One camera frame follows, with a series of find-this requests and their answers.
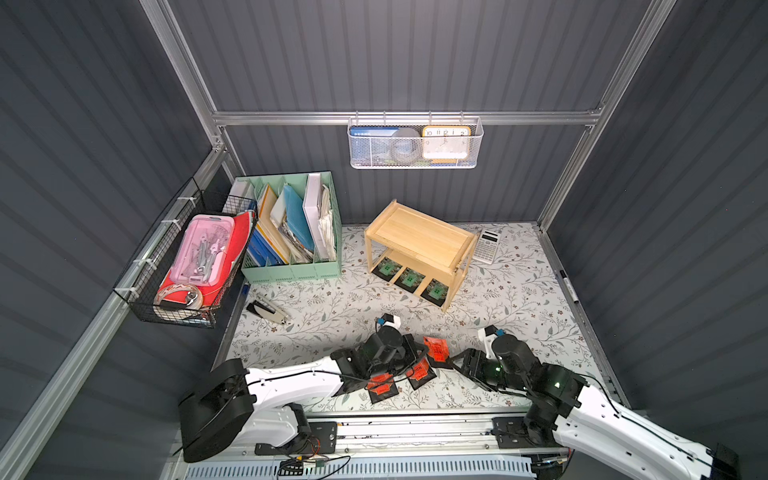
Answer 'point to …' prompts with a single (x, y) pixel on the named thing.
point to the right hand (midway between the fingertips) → (458, 365)
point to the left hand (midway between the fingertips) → (432, 349)
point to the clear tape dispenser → (193, 301)
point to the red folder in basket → (242, 228)
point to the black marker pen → (569, 287)
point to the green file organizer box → (296, 232)
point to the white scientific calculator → (486, 247)
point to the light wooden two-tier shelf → (435, 248)
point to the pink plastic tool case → (204, 251)
